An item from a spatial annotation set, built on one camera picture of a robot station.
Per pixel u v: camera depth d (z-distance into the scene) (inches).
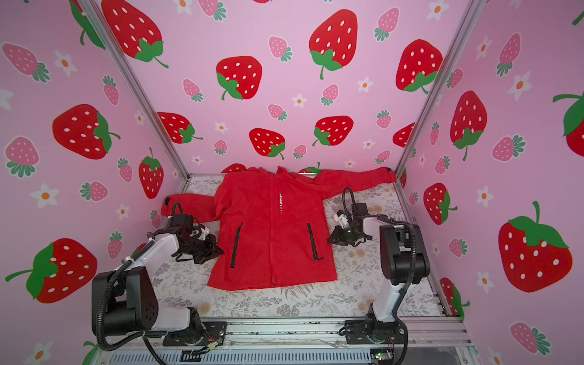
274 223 39.4
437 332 30.0
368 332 26.5
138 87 33.8
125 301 16.8
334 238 35.6
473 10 27.2
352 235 32.7
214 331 29.3
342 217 36.3
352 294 32.4
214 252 31.3
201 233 31.5
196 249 29.4
